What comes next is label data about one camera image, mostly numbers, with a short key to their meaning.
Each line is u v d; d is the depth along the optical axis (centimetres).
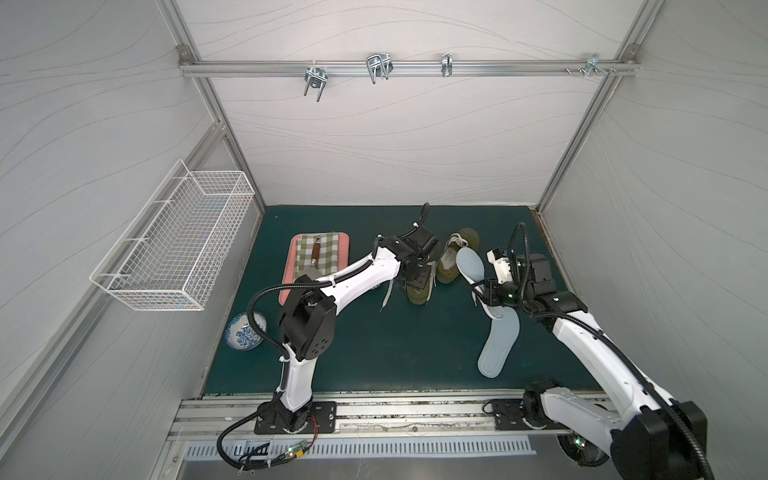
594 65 76
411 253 62
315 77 79
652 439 38
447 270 98
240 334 86
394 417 75
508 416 74
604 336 49
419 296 90
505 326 88
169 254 69
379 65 77
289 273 101
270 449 70
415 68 80
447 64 78
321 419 73
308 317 48
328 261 104
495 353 84
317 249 107
